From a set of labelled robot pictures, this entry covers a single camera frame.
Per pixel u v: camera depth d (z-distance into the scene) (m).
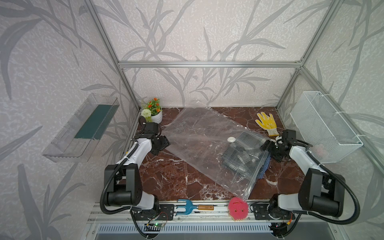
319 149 0.74
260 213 0.73
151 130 0.71
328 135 0.63
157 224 0.71
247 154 0.88
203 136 1.05
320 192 0.42
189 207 0.74
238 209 0.72
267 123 1.12
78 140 0.65
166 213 0.72
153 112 1.01
